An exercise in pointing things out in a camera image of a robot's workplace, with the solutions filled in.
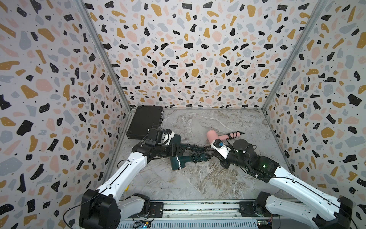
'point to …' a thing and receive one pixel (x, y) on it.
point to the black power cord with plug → (234, 135)
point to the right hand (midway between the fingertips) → (214, 151)
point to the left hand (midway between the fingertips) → (181, 150)
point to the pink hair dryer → (212, 135)
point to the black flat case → (146, 123)
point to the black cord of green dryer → (194, 148)
